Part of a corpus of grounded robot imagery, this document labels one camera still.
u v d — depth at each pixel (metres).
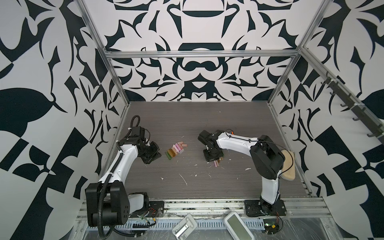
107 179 0.42
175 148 0.95
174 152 0.94
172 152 0.93
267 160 0.50
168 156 0.91
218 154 0.80
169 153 0.93
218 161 0.89
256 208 0.74
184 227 0.68
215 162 0.89
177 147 0.96
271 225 0.71
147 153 0.70
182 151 0.93
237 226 0.66
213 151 0.77
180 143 0.96
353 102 0.60
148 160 0.74
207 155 0.81
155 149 0.74
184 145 0.97
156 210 0.73
